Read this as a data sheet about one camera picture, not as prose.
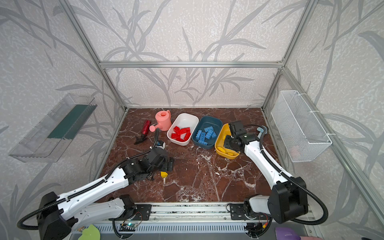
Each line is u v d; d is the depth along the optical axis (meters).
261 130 1.04
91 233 0.68
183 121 1.10
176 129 1.03
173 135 1.02
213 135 1.02
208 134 1.02
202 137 1.02
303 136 0.62
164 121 1.01
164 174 0.84
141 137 1.02
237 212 0.73
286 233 0.68
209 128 1.07
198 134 1.02
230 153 0.91
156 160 0.58
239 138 0.58
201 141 0.99
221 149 0.93
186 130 1.03
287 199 0.40
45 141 0.64
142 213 0.73
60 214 0.39
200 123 1.06
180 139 0.99
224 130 1.02
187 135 1.01
